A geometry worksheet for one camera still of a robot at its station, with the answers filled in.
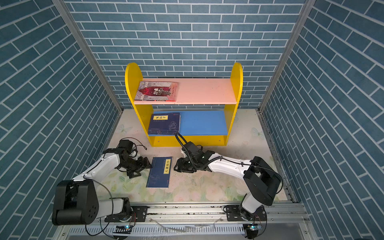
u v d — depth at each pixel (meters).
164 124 0.90
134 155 0.80
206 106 1.24
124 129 1.09
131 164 0.73
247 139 1.04
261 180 0.44
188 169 0.72
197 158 0.64
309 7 0.71
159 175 0.87
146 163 0.77
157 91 0.72
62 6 0.70
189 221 0.73
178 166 0.74
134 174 0.79
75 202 0.41
